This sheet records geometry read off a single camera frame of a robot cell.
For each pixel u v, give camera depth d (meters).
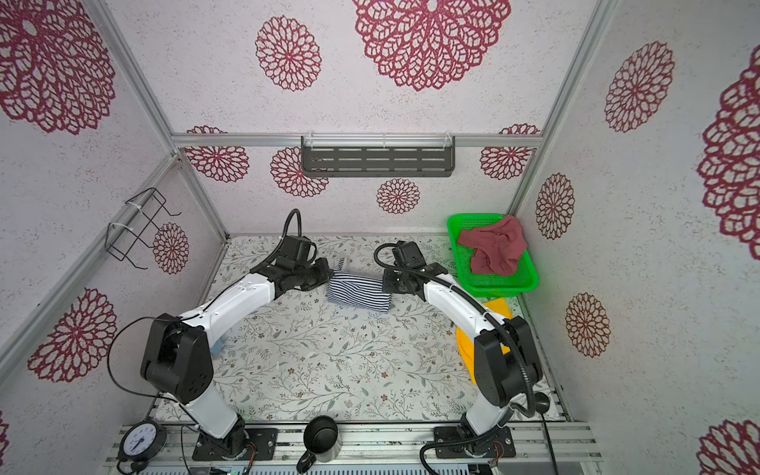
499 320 0.48
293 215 0.73
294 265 0.69
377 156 0.93
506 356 0.46
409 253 0.69
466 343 0.90
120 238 0.73
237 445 0.66
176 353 0.50
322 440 0.74
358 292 0.88
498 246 1.11
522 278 1.02
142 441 0.72
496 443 0.72
